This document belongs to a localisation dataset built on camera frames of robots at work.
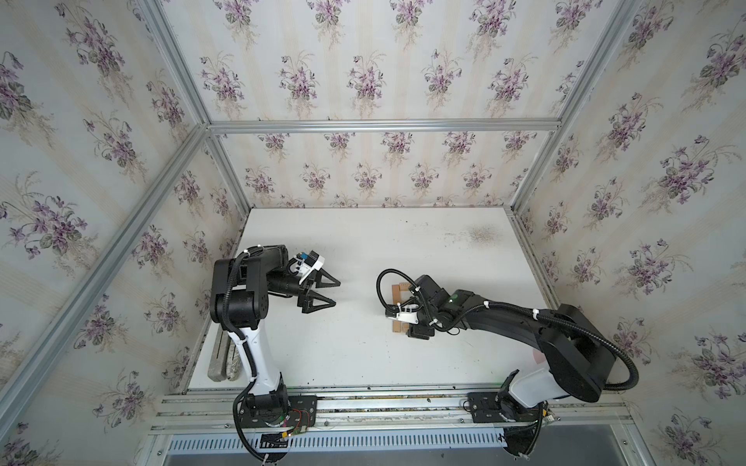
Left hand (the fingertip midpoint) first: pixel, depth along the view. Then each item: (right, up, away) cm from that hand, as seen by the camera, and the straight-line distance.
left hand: (335, 299), depth 83 cm
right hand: (+24, -6, +5) cm, 25 cm away
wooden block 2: (+18, -9, +4) cm, 21 cm away
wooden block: (+19, -1, +10) cm, 21 cm away
